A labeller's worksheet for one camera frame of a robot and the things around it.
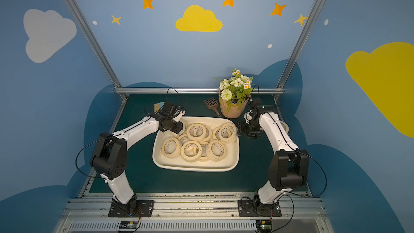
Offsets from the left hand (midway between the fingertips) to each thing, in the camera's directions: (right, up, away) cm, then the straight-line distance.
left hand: (179, 124), depth 95 cm
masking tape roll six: (+22, -16, -1) cm, 27 cm away
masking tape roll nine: (+3, -9, +1) cm, 10 cm away
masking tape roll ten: (+15, -18, -7) cm, 25 cm away
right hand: (+37, -4, -9) cm, 38 cm away
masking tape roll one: (+29, -6, +4) cm, 30 cm away
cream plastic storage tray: (+30, -22, -5) cm, 37 cm away
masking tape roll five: (+8, -15, -4) cm, 18 cm away
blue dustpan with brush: (-19, +11, +21) cm, 31 cm away
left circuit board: (-19, -44, -23) cm, 53 cm away
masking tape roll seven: (+18, -6, +4) cm, 19 cm away
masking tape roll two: (+10, -6, +4) cm, 12 cm away
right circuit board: (+43, -46, -22) cm, 66 cm away
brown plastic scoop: (+20, +13, +20) cm, 32 cm away
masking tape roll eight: (-5, -14, -1) cm, 15 cm away
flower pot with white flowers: (+32, +17, -8) cm, 37 cm away
